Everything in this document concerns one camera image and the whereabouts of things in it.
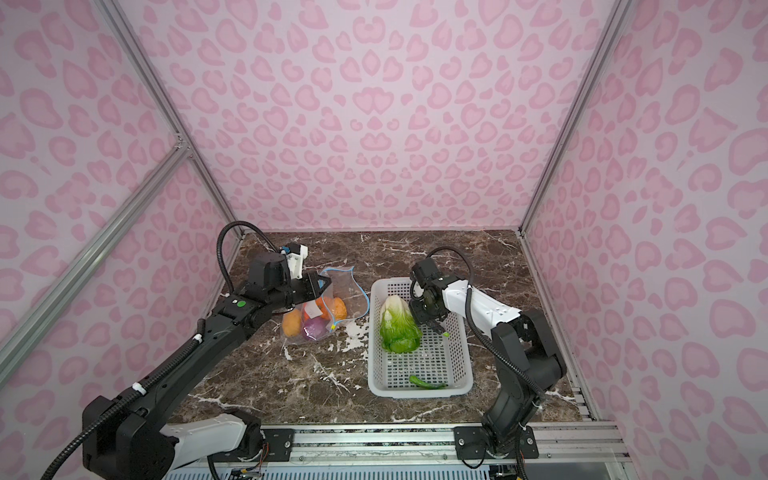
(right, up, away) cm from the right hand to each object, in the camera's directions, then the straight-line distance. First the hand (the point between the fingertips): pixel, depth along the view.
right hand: (425, 310), depth 90 cm
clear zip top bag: (-23, +8, -7) cm, 25 cm away
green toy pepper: (-4, -17, -8) cm, 20 cm away
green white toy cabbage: (-8, -4, -8) cm, 12 cm away
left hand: (-25, +11, -13) cm, 31 cm away
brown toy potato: (-29, 0, -4) cm, 30 cm away
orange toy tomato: (-26, +1, -3) cm, 26 cm away
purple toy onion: (-32, -4, -4) cm, 33 cm away
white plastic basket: (+4, -15, -4) cm, 16 cm away
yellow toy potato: (-40, -4, -1) cm, 40 cm away
